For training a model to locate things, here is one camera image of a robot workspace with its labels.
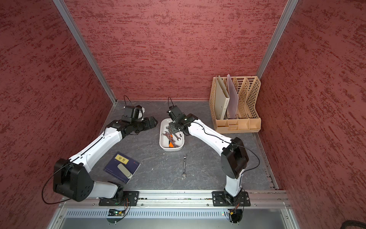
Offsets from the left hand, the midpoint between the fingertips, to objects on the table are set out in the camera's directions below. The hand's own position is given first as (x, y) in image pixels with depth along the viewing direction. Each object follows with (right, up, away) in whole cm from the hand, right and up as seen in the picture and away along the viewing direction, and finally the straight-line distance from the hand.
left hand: (151, 126), depth 84 cm
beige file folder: (+43, +17, 0) cm, 46 cm away
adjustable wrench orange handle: (+11, -12, +11) cm, 19 cm away
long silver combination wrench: (+20, -29, -2) cm, 35 cm away
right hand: (+15, -1, +2) cm, 16 cm away
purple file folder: (+50, +17, +2) cm, 53 cm away
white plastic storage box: (+9, -11, +12) cm, 19 cm away
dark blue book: (-23, -24, -2) cm, 34 cm away
